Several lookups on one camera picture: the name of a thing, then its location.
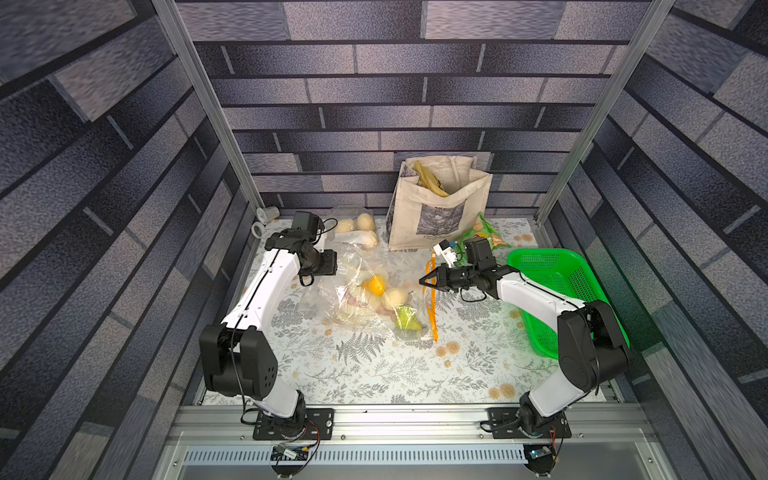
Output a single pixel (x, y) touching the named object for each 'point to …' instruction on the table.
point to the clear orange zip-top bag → (343, 302)
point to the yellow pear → (374, 285)
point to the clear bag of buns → (356, 226)
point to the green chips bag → (483, 229)
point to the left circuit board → (288, 452)
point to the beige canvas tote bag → (417, 219)
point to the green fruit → (407, 318)
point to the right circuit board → (541, 457)
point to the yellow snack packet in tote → (428, 179)
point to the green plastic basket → (569, 272)
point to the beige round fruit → (397, 296)
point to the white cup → (265, 215)
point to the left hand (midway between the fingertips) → (327, 262)
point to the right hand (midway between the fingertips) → (419, 279)
